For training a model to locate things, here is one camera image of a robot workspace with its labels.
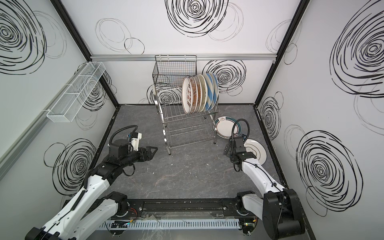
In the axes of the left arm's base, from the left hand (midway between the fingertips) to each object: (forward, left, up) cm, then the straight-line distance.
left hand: (152, 148), depth 78 cm
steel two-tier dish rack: (+24, -11, -14) cm, 30 cm away
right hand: (+5, -44, -10) cm, 46 cm away
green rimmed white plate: (+28, -42, -18) cm, 53 cm away
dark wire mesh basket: (+49, -5, +16) cm, 52 cm away
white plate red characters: (+23, -17, +18) cm, 34 cm away
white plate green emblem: (+10, -62, -16) cm, 65 cm away
